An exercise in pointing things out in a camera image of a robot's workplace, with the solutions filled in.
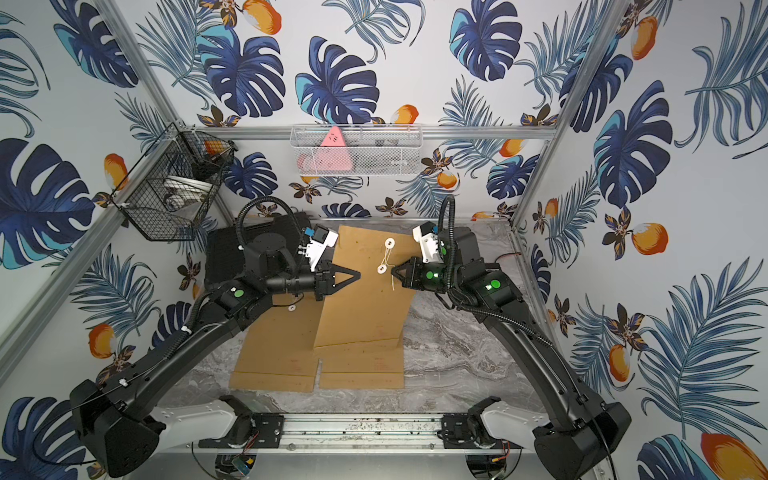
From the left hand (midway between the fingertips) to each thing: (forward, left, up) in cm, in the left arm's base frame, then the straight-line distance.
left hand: (357, 271), depth 64 cm
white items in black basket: (+29, +57, -6) cm, 64 cm away
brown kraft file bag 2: (-8, -5, -35) cm, 36 cm away
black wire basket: (+39, +59, +1) cm, 71 cm away
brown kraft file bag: (-6, +25, -35) cm, 43 cm away
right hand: (+4, -8, -3) cm, 9 cm away
